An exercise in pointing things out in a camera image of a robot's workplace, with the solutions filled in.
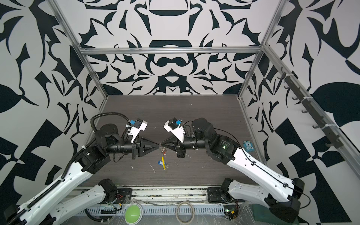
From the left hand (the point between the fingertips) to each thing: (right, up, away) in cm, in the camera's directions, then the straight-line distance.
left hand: (159, 144), depth 57 cm
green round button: (-14, -35, +10) cm, 39 cm away
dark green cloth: (+49, -37, +12) cm, 63 cm away
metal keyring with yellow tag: (+2, -4, +2) cm, 4 cm away
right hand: (+2, 0, 0) cm, 2 cm away
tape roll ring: (+14, -38, +10) cm, 41 cm away
